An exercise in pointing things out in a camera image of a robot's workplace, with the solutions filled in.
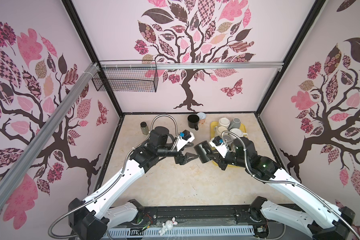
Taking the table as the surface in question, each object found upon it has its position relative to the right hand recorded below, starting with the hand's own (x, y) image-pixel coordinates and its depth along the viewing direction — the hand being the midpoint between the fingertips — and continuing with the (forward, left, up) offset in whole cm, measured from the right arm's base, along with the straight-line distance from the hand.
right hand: (209, 151), depth 70 cm
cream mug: (+26, -12, -16) cm, 32 cm away
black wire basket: (+73, +60, -6) cm, 95 cm away
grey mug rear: (+31, -25, -16) cm, 43 cm away
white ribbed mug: (+23, -25, -16) cm, 38 cm away
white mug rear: (+34, -17, -17) cm, 41 cm away
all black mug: (+34, +6, -15) cm, 38 cm away
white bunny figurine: (-27, +21, -21) cm, 41 cm away
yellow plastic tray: (+38, -11, -24) cm, 46 cm away
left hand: (-2, +8, +3) cm, 8 cm away
